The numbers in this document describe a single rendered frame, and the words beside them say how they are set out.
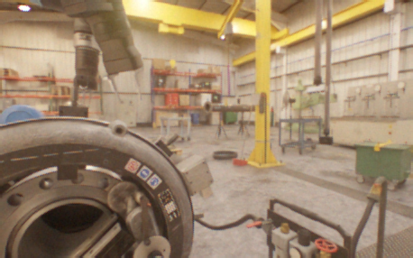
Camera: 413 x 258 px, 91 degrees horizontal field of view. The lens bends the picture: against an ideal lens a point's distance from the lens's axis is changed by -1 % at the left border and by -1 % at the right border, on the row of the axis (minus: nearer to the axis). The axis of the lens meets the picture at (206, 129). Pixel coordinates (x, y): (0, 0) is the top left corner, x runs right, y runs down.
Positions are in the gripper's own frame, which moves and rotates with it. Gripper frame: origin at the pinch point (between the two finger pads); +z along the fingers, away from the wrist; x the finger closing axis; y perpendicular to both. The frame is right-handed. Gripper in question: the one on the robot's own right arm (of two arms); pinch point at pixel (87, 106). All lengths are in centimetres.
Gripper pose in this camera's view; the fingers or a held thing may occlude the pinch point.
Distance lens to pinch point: 90.0
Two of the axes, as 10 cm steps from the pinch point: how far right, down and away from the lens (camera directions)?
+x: 9.4, 0.4, 3.3
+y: 3.2, 0.5, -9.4
